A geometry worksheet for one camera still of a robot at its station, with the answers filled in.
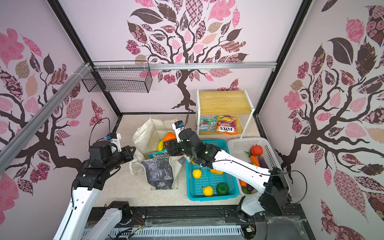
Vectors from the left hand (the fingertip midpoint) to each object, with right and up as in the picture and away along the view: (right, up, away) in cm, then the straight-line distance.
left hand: (136, 150), depth 73 cm
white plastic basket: (+58, -1, +22) cm, 62 cm away
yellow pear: (+42, -14, +11) cm, 46 cm away
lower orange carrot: (+55, -19, +6) cm, 59 cm away
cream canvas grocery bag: (+13, -11, 0) cm, 17 cm away
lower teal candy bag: (+38, +14, +17) cm, 44 cm away
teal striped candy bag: (+9, -4, +11) cm, 15 cm away
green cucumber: (+56, -22, +5) cm, 61 cm away
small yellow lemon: (+31, -15, +11) cm, 36 cm away
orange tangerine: (+18, +7, -5) cm, 20 cm away
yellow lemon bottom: (+37, -22, +5) cm, 43 cm away
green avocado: (+44, -21, +5) cm, 49 cm away
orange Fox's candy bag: (+49, +13, +17) cm, 54 cm away
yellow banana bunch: (+8, 0, +17) cm, 19 cm away
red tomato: (+68, -3, +17) cm, 70 cm away
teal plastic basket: (+35, -21, +12) cm, 42 cm away
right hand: (+17, +6, -2) cm, 18 cm away
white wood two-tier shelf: (+53, +25, +9) cm, 59 cm away
